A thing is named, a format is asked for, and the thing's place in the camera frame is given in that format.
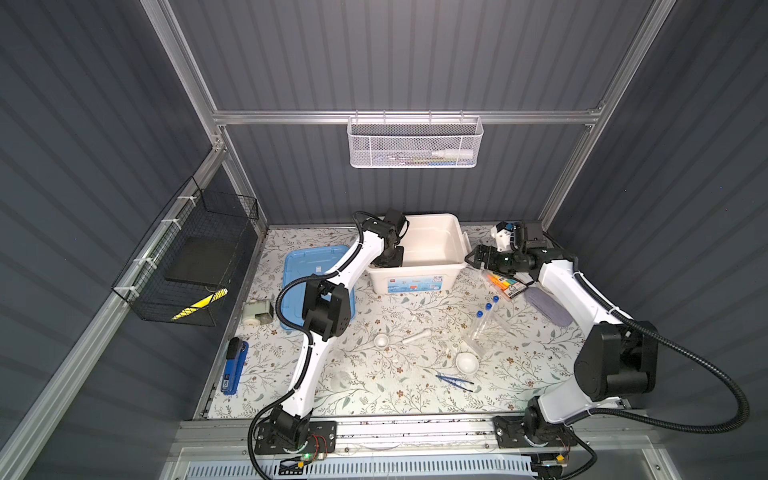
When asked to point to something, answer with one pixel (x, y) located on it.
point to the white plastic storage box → (435, 249)
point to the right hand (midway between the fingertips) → (481, 262)
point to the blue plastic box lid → (301, 263)
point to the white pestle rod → (416, 337)
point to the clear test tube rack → (485, 334)
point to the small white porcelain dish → (381, 341)
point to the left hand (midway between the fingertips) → (392, 263)
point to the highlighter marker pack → (510, 286)
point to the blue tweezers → (456, 382)
